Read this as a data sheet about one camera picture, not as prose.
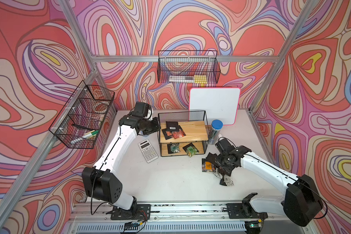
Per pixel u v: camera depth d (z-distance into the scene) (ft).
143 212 2.36
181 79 2.70
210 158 3.04
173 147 3.14
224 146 2.21
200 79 2.69
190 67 2.76
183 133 2.81
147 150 3.14
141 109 1.99
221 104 3.25
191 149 3.13
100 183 1.33
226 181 2.72
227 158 1.98
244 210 2.15
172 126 2.85
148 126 2.14
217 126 2.83
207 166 2.91
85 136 2.31
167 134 2.76
